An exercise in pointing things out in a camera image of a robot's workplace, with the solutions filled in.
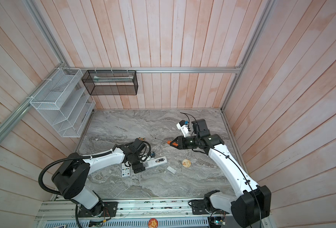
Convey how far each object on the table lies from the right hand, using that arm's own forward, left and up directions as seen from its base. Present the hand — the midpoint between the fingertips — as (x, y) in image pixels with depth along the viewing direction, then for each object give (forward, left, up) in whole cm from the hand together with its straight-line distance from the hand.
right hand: (172, 143), depth 75 cm
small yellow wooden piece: (+16, +22, -21) cm, 35 cm away
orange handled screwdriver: (0, +2, +1) cm, 2 cm away
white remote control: (-2, +10, -19) cm, 22 cm away
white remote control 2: (-8, +29, -20) cm, 36 cm away
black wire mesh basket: (+49, +46, +4) cm, 68 cm away
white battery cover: (-6, 0, -22) cm, 23 cm away
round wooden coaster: (-1, -9, -22) cm, 24 cm away
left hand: (-3, +20, -20) cm, 29 cm away
